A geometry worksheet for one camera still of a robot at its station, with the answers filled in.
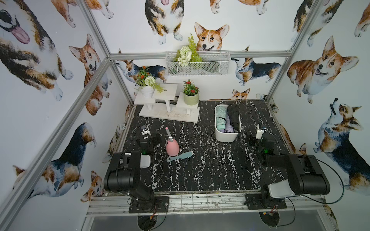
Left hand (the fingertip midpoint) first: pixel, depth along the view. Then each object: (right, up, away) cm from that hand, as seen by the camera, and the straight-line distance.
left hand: (149, 130), depth 94 cm
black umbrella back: (+55, +12, +1) cm, 56 cm away
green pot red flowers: (+27, +23, -5) cm, 36 cm away
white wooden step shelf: (+10, +17, +13) cm, 24 cm away
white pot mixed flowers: (-2, +30, -2) cm, 30 cm away
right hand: (+67, 0, -1) cm, 67 cm away
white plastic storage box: (+49, -4, -2) cm, 49 cm away
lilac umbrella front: (+52, +2, -1) cm, 52 cm away
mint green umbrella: (+47, +11, +1) cm, 48 cm away
